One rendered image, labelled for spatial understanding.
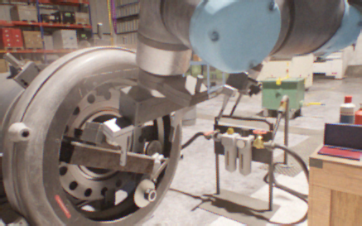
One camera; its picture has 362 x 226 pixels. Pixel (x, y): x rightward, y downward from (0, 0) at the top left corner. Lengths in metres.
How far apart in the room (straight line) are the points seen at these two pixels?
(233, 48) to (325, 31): 0.16
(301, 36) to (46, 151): 0.75
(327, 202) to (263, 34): 1.21
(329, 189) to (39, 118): 1.18
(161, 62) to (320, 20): 0.22
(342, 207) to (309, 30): 1.16
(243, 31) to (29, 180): 0.76
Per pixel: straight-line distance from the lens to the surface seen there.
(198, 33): 0.31
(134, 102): 0.46
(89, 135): 0.96
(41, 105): 0.92
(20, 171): 0.94
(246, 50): 0.32
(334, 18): 0.44
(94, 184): 1.21
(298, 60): 6.97
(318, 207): 1.50
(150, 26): 0.43
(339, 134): 1.56
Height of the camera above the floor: 0.93
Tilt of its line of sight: 11 degrees down
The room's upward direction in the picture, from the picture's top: 3 degrees counter-clockwise
